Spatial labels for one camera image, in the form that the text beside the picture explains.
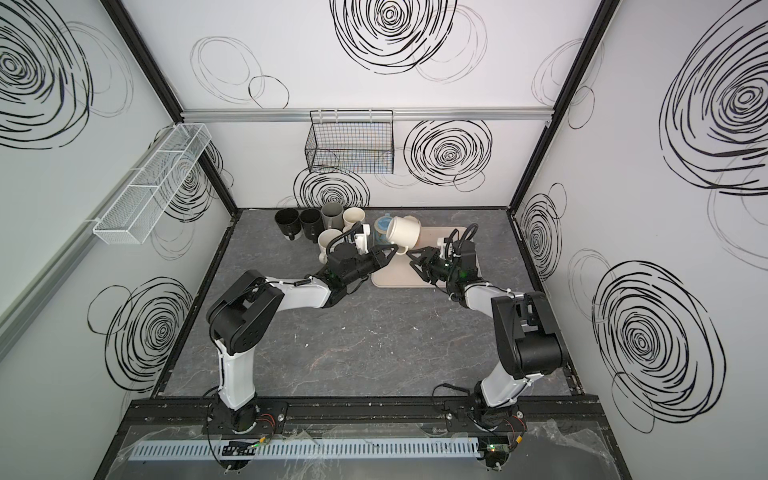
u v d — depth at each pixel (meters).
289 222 1.04
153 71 0.81
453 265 0.74
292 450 0.77
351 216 1.06
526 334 0.47
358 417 0.74
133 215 0.72
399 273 0.99
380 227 0.99
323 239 1.00
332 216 1.05
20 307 0.52
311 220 1.05
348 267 0.73
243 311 0.53
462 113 1.83
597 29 0.74
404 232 0.86
